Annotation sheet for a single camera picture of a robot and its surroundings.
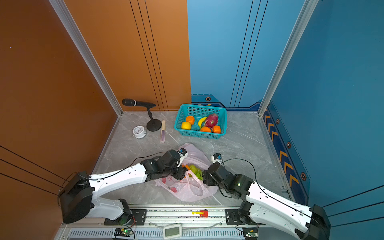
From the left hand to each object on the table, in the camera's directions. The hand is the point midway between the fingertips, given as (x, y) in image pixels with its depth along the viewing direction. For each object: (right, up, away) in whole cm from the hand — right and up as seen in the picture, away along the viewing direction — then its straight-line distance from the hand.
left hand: (186, 168), depth 81 cm
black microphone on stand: (-27, +24, +30) cm, 47 cm away
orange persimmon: (+1, +28, +27) cm, 39 cm away
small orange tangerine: (+1, +3, -6) cm, 7 cm away
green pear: (+4, -1, +3) cm, 5 cm away
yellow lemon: (-2, +24, +23) cm, 33 cm away
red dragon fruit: (+16, +27, +23) cm, 39 cm away
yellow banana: (+9, +27, +30) cm, 41 cm away
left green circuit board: (-30, -27, -10) cm, 42 cm away
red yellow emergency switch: (+9, -20, -7) cm, 23 cm away
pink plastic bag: (+3, -8, -9) cm, 12 cm away
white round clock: (-34, +19, +21) cm, 44 cm away
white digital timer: (-5, -25, -13) cm, 29 cm away
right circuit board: (+32, -28, -10) cm, 44 cm away
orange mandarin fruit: (+12, +21, +21) cm, 32 cm away
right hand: (+10, -2, -5) cm, 12 cm away
